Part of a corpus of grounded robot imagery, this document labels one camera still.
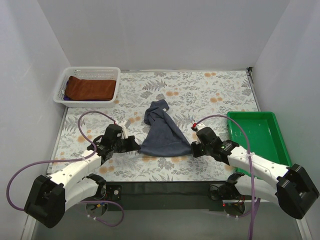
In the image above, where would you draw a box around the purple cable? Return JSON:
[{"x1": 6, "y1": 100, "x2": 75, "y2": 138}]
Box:
[
  {"x1": 194, "y1": 114, "x2": 261, "y2": 240},
  {"x1": 6, "y1": 111, "x2": 125, "y2": 228}
]

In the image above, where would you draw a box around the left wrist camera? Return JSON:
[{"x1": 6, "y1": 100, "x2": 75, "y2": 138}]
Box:
[{"x1": 116, "y1": 120, "x2": 131, "y2": 139}]

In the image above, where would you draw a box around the grey blue towel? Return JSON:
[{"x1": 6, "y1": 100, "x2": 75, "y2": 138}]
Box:
[{"x1": 139, "y1": 99, "x2": 191, "y2": 158}]

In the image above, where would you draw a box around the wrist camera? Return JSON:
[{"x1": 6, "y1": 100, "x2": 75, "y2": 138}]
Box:
[
  {"x1": 191, "y1": 123, "x2": 206, "y2": 144},
  {"x1": 116, "y1": 120, "x2": 131, "y2": 139}
]

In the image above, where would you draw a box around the brown towel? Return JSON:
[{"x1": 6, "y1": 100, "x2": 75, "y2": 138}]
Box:
[{"x1": 64, "y1": 76, "x2": 116, "y2": 101}]

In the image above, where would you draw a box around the purple towel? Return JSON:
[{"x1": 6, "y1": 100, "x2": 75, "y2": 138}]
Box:
[{"x1": 63, "y1": 95, "x2": 72, "y2": 101}]

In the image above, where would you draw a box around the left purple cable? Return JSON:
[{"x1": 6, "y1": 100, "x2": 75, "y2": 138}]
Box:
[{"x1": 6, "y1": 111, "x2": 125, "y2": 228}]

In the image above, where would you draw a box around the white plastic basket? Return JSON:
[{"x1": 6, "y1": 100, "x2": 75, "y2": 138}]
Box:
[{"x1": 53, "y1": 66, "x2": 121, "y2": 108}]

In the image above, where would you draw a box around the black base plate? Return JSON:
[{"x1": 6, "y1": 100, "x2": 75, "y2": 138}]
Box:
[{"x1": 99, "y1": 181, "x2": 251, "y2": 212}]

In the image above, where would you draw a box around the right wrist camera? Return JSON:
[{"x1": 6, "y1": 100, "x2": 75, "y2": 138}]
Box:
[{"x1": 191, "y1": 123, "x2": 206, "y2": 144}]

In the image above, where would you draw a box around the green plastic bin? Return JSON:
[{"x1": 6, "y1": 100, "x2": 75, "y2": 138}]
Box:
[{"x1": 227, "y1": 111, "x2": 292, "y2": 184}]

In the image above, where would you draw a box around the floral table mat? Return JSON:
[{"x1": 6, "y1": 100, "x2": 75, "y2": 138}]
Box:
[{"x1": 47, "y1": 71, "x2": 258, "y2": 182}]

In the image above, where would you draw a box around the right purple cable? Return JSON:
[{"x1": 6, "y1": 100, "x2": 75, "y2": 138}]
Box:
[{"x1": 194, "y1": 114, "x2": 261, "y2": 240}]

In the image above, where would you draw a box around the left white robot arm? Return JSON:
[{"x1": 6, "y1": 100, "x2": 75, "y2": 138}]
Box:
[{"x1": 23, "y1": 124, "x2": 140, "y2": 228}]

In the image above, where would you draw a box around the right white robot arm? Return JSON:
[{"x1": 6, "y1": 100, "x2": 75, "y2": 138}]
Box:
[{"x1": 191, "y1": 124, "x2": 320, "y2": 220}]

